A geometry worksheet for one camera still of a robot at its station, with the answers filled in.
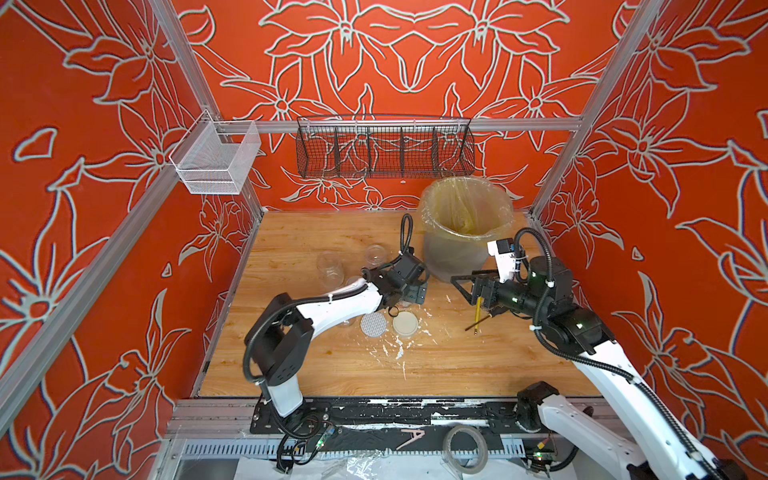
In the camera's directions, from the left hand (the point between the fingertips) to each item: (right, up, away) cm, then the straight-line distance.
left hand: (410, 281), depth 87 cm
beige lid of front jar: (-1, -13, +1) cm, 13 cm away
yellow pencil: (+21, -12, +3) cm, 24 cm away
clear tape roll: (+15, -36, -20) cm, 44 cm away
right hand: (+10, +5, -19) cm, 23 cm away
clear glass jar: (-25, +3, +5) cm, 25 cm away
